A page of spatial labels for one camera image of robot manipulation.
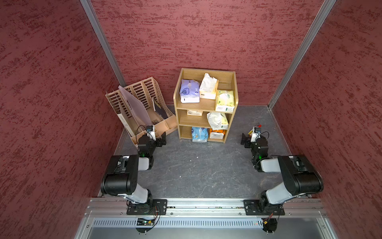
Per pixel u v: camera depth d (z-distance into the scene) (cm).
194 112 89
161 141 85
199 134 97
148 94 107
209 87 78
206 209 75
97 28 78
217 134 95
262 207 67
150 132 80
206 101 80
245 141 83
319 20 76
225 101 73
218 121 82
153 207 73
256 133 80
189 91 76
